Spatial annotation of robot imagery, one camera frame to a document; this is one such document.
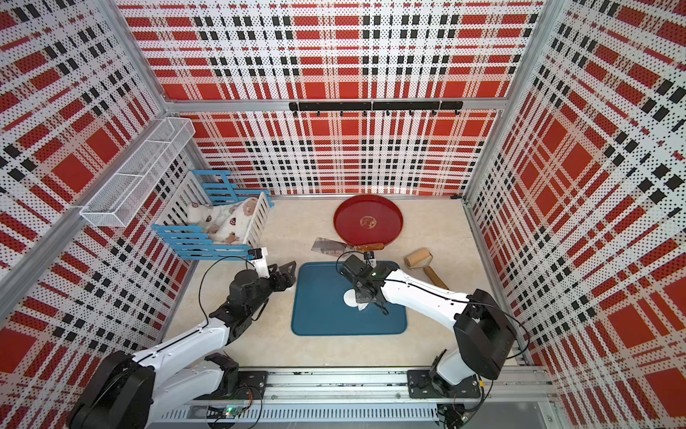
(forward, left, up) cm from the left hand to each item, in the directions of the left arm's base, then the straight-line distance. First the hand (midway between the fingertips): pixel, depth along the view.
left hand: (291, 263), depth 86 cm
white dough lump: (-8, -19, -11) cm, 24 cm away
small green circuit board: (-39, +11, -10) cm, 42 cm away
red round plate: (+28, -26, -11) cm, 40 cm away
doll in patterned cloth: (+22, +30, -5) cm, 37 cm away
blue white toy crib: (+13, +40, -6) cm, 42 cm away
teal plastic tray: (-10, -8, -12) cm, 18 cm away
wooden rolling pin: (+8, -45, -10) cm, 47 cm away
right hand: (-8, -28, -4) cm, 29 cm away
